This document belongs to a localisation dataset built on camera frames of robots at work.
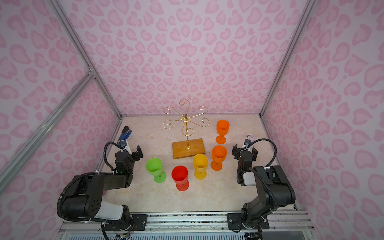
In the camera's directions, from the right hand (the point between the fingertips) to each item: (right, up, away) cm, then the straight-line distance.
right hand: (245, 144), depth 92 cm
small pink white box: (+8, +4, +13) cm, 16 cm away
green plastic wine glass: (-53, -11, -10) cm, 55 cm away
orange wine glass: (-14, +10, +3) cm, 17 cm away
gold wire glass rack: (-35, +15, -16) cm, 41 cm away
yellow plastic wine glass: (-28, -10, -8) cm, 30 cm away
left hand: (-69, 0, -1) cm, 69 cm away
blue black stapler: (-81, +6, +15) cm, 83 cm away
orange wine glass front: (-17, -5, -7) cm, 19 cm away
